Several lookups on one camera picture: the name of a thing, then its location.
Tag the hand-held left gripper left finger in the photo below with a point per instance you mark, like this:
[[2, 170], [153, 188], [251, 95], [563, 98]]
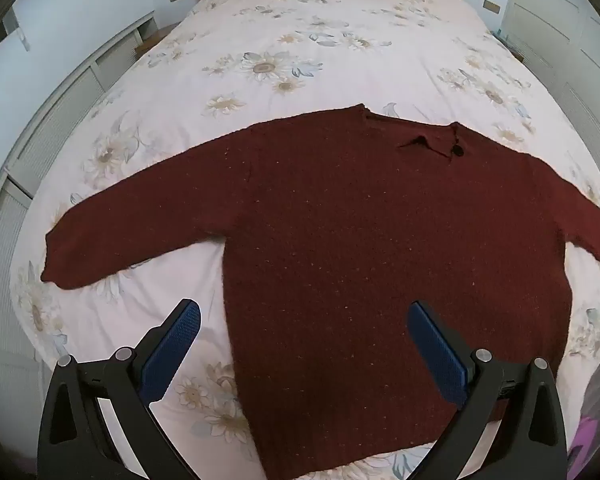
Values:
[[172, 350]]

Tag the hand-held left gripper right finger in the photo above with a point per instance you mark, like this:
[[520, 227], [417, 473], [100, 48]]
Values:
[[437, 355]]

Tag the dark red knit sweater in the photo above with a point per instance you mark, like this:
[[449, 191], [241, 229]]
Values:
[[355, 235]]

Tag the purple cloth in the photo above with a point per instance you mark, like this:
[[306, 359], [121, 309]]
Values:
[[587, 440]]

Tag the white slatted low cabinet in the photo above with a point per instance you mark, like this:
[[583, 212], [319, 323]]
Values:
[[55, 120]]

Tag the floral white bed cover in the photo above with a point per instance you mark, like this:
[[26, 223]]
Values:
[[330, 60]]

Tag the wooden nightstand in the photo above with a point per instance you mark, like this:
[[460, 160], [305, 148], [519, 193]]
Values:
[[156, 36]]

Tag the white panelled wardrobe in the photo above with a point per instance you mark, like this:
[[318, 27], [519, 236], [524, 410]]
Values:
[[545, 10]]

